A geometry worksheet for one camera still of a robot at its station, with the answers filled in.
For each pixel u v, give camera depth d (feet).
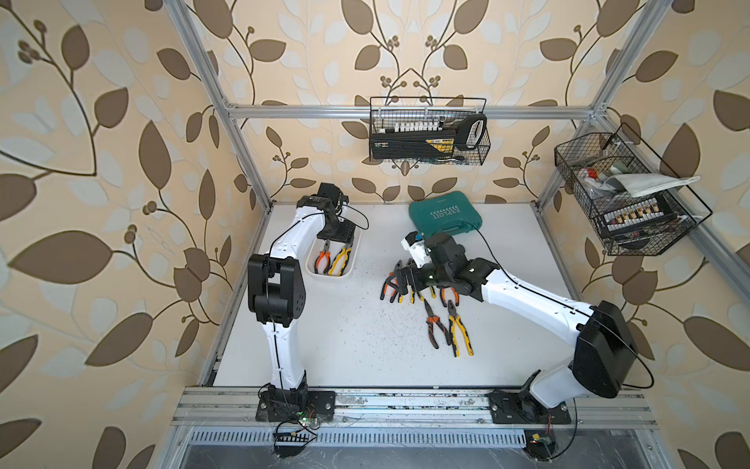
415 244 2.37
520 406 2.18
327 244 3.48
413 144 2.70
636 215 2.22
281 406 2.23
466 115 2.98
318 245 3.47
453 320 2.91
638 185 2.10
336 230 2.71
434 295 3.07
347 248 3.45
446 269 2.03
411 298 3.07
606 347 1.38
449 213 3.67
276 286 1.76
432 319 2.92
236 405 2.48
